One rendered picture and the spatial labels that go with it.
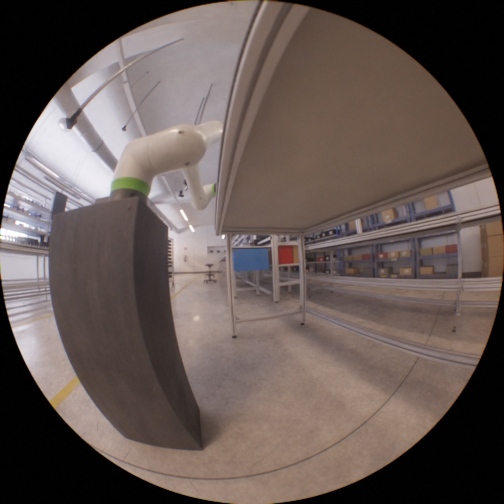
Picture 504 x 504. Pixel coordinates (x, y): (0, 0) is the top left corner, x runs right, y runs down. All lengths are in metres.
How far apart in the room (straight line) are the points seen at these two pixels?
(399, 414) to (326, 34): 1.09
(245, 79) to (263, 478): 0.92
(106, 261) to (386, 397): 1.09
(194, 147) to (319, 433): 1.01
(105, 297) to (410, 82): 0.72
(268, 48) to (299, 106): 0.16
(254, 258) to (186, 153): 2.12
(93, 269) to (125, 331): 0.13
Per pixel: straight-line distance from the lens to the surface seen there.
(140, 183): 0.44
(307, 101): 0.36
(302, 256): 1.49
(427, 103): 0.50
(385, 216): 4.26
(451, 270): 3.88
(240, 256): 2.32
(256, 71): 0.27
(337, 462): 0.72
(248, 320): 1.38
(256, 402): 0.84
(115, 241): 0.31
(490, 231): 3.42
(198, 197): 0.95
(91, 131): 4.08
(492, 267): 3.45
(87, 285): 0.37
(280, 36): 0.25
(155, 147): 0.42
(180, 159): 0.40
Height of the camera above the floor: 0.67
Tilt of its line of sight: 4 degrees up
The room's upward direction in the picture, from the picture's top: 3 degrees counter-clockwise
